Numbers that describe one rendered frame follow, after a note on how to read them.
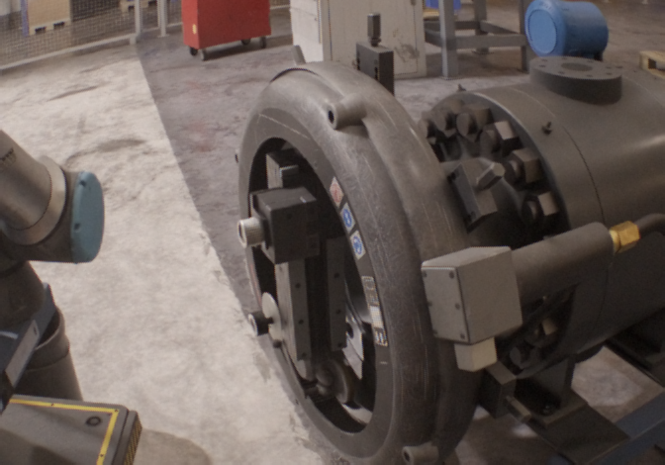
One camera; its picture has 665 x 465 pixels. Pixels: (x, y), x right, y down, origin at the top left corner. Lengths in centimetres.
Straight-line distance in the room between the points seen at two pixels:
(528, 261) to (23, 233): 73
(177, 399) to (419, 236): 126
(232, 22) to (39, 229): 556
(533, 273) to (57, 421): 103
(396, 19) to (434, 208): 423
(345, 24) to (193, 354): 321
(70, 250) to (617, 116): 102
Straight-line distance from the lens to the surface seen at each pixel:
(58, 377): 185
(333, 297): 139
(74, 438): 153
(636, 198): 139
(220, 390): 215
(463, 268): 92
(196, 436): 198
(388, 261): 102
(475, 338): 93
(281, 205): 119
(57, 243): 117
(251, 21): 666
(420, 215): 102
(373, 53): 120
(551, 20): 173
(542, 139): 131
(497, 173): 98
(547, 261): 101
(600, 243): 107
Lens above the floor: 125
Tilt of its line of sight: 22 degrees down
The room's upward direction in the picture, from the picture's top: 3 degrees counter-clockwise
